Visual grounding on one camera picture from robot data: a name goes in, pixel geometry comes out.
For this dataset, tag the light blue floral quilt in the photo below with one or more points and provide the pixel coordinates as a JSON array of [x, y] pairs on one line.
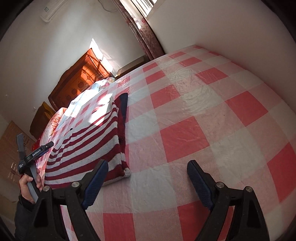
[[86, 95]]

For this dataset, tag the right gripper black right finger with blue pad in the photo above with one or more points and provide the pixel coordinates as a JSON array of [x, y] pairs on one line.
[[247, 222]]

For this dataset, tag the white wall air conditioner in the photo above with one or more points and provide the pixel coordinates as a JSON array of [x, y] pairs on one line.
[[51, 9]]

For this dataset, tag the barred window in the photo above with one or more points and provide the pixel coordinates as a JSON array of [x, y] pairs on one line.
[[144, 6]]

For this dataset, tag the pink floral pillow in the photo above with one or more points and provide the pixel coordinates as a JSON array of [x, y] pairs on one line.
[[51, 126]]

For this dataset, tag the wooden bedside table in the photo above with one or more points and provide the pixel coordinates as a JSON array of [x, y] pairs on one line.
[[131, 66]]

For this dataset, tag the orange wooden headboard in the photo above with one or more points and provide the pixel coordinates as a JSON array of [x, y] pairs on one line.
[[80, 76]]

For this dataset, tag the wooden wardrobe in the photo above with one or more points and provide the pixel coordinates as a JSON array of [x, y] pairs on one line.
[[9, 152]]

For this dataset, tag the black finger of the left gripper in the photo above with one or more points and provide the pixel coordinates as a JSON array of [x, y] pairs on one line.
[[21, 147]]

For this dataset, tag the dark sleeve forearm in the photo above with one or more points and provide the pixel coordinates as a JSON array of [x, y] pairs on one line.
[[23, 216]]

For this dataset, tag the red white striped sweater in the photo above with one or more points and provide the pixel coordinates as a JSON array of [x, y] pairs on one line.
[[89, 131]]

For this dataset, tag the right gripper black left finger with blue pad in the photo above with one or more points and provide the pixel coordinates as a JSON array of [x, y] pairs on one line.
[[77, 197]]

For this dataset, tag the pink floral curtain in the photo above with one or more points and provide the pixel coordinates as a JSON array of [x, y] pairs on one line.
[[135, 17]]

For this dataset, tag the pink checkered bed sheet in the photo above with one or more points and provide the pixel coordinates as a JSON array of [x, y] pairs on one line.
[[196, 105]]

